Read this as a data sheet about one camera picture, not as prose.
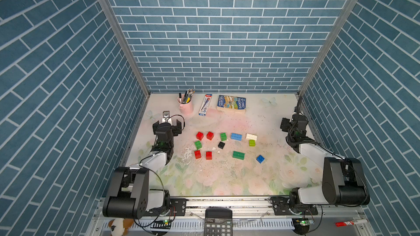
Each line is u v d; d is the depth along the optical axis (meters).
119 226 0.66
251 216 0.72
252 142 0.94
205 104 1.13
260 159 0.87
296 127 0.70
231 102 1.12
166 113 0.75
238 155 0.89
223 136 0.94
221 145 0.93
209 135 0.96
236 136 0.97
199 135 0.96
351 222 0.69
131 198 0.42
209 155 0.87
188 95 0.99
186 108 1.04
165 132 0.67
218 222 0.68
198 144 0.91
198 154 0.87
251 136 0.96
